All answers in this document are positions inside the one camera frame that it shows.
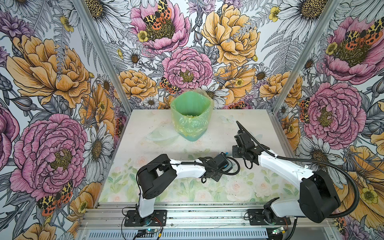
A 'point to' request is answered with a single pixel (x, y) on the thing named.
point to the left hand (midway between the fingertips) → (214, 174)
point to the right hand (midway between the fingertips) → (237, 154)
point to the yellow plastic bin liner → (192, 110)
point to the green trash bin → (192, 111)
